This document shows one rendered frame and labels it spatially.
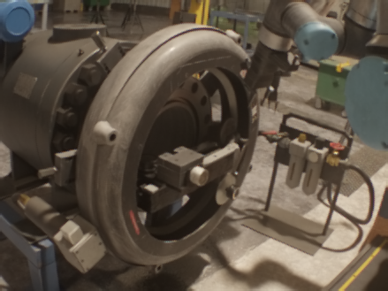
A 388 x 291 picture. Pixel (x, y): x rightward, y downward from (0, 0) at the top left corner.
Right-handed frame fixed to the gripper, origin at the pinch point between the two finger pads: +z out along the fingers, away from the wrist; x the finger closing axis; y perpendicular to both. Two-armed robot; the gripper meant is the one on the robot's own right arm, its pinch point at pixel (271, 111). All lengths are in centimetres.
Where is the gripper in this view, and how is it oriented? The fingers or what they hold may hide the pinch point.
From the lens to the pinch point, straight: 185.6
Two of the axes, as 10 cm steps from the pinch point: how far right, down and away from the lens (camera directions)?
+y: -9.2, 0.6, -4.0
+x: 3.9, 3.9, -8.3
